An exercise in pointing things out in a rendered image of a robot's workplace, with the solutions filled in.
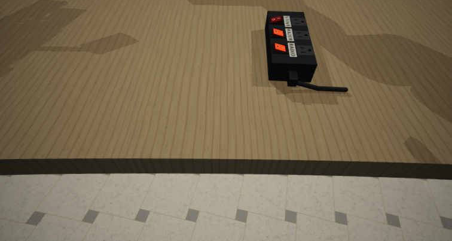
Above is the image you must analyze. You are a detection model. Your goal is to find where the black power strip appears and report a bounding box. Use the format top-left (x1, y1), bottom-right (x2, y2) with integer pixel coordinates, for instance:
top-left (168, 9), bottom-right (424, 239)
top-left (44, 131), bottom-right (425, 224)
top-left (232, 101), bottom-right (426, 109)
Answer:
top-left (265, 11), bottom-right (348, 92)

